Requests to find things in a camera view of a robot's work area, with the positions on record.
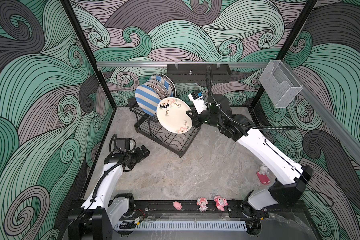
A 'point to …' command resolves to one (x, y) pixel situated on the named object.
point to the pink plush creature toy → (220, 202)
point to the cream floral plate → (172, 115)
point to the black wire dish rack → (150, 127)
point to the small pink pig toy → (177, 205)
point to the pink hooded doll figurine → (202, 202)
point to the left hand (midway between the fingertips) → (144, 154)
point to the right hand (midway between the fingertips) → (187, 110)
